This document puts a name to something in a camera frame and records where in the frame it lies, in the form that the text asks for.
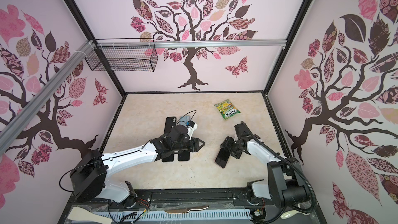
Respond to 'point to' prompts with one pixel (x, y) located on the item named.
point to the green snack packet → (227, 109)
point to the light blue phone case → (183, 120)
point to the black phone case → (170, 122)
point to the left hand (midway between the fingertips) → (202, 145)
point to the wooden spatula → (81, 213)
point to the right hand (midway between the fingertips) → (224, 146)
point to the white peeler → (290, 213)
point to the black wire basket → (123, 54)
